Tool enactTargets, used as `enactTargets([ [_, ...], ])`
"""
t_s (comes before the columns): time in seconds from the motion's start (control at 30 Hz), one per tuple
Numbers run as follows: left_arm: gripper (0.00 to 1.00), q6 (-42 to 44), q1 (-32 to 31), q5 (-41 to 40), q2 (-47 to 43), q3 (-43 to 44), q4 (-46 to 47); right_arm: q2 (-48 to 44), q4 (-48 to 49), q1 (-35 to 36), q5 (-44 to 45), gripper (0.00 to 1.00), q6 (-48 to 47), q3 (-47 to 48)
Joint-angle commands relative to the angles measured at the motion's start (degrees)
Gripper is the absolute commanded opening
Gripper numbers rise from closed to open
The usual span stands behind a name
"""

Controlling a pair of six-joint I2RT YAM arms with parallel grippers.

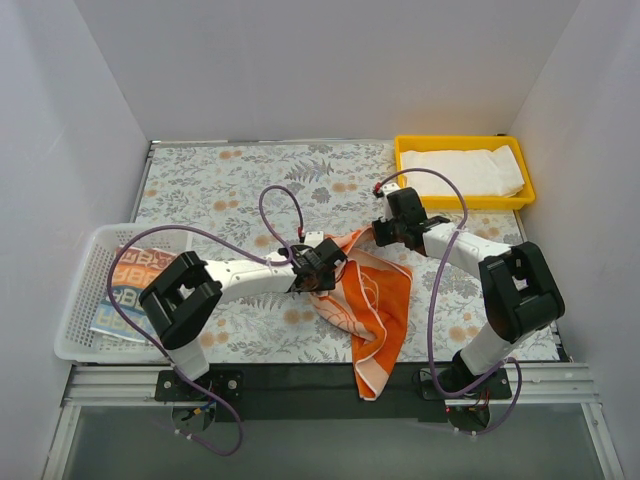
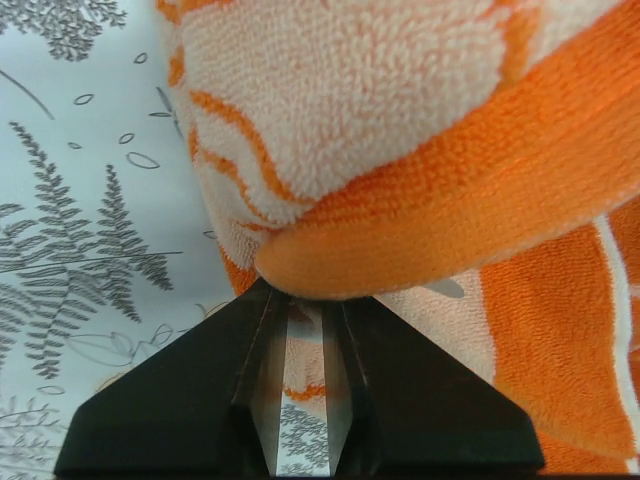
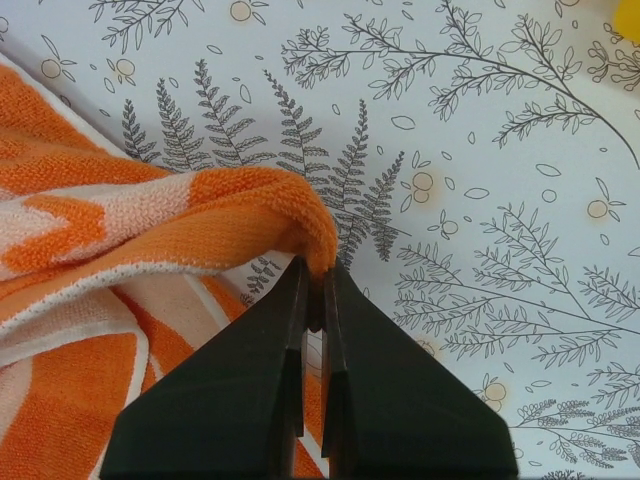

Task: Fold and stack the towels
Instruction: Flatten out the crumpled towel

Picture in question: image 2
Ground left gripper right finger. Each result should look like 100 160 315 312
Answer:
322 297 545 475

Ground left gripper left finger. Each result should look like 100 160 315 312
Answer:
54 281 290 475

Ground orange patterned towel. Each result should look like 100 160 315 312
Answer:
154 1 639 474

